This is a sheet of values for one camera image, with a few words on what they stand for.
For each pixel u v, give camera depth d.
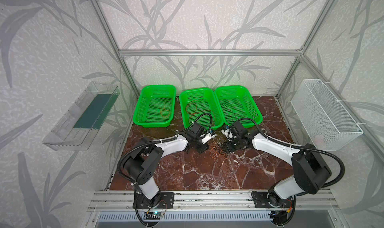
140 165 0.46
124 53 0.93
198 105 1.16
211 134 0.81
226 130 0.81
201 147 0.81
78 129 0.63
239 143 0.68
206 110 1.12
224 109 1.12
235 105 1.16
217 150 0.91
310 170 0.44
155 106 1.19
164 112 1.12
